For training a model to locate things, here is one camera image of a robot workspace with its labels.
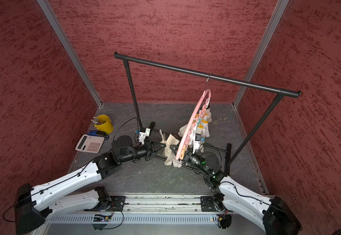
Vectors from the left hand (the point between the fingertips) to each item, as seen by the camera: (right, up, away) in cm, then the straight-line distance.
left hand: (165, 149), depth 64 cm
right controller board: (+30, -39, +9) cm, 50 cm away
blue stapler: (-48, +3, +33) cm, 58 cm away
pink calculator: (-52, -3, +30) cm, 61 cm away
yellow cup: (-42, +8, +31) cm, 53 cm away
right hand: (+2, -1, +4) cm, 4 cm away
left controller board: (-34, -37, +8) cm, 51 cm away
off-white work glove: (+8, +8, +12) cm, 16 cm away
